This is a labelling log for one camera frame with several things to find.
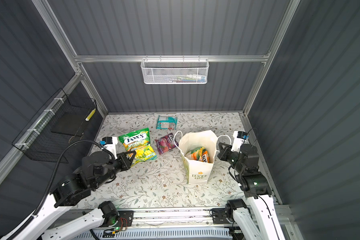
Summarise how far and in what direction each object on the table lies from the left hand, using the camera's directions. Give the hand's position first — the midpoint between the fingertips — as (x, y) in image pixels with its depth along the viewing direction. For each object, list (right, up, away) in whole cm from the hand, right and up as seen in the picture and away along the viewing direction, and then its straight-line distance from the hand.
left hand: (136, 152), depth 64 cm
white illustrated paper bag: (+28, -11, +9) cm, 31 cm away
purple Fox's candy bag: (+9, 0, +35) cm, 36 cm away
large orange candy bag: (+29, -3, +13) cm, 32 cm away
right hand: (+38, +3, +6) cm, 39 cm away
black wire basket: (-43, +14, +13) cm, 47 cm away
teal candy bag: (+8, +14, +47) cm, 50 cm away
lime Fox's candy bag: (+1, +5, +1) cm, 5 cm away
